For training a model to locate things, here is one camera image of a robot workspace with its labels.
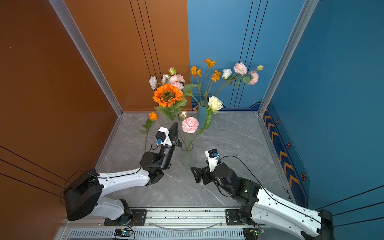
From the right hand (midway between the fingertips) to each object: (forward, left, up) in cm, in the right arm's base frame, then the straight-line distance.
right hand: (197, 166), depth 70 cm
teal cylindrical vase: (+40, -3, -2) cm, 41 cm away
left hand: (+13, +9, +17) cm, 23 cm away
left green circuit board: (-24, +36, -20) cm, 48 cm away
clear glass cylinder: (+9, +6, -6) cm, 13 cm away
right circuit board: (-24, -25, -22) cm, 41 cm away
